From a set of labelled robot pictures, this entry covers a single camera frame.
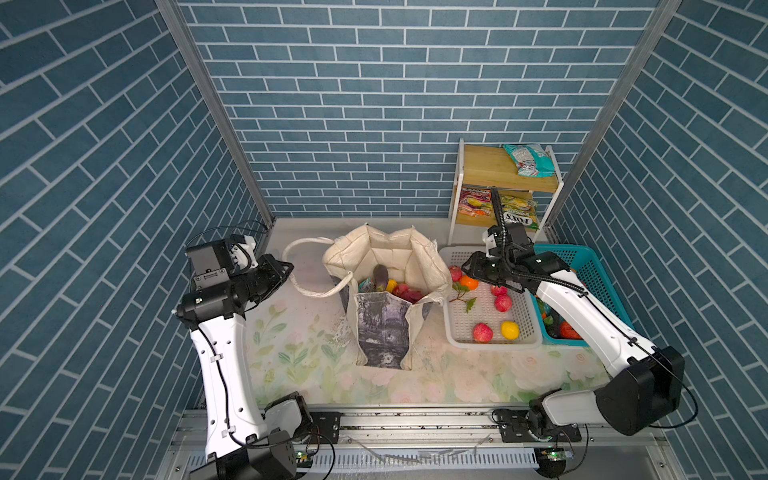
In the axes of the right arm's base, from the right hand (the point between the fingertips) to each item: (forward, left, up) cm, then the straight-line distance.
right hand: (463, 264), depth 81 cm
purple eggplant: (+2, +24, -12) cm, 27 cm away
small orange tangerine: (+4, -4, -15) cm, 16 cm away
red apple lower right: (-2, -15, -16) cm, 22 cm away
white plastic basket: (-4, -9, -21) cm, 23 cm away
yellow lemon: (-10, -16, -17) cm, 26 cm away
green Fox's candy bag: (+27, -21, -3) cm, 34 cm away
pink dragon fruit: (-5, +15, -10) cm, 19 cm away
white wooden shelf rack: (+30, -8, +12) cm, 33 cm away
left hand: (-11, +42, +10) cm, 44 cm away
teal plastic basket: (+13, -44, -16) cm, 48 cm away
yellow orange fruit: (+1, +21, -14) cm, 25 cm away
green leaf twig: (+4, -2, -20) cm, 20 cm away
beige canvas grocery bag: (-18, +19, -2) cm, 27 cm away
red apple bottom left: (-12, -7, -16) cm, 21 cm away
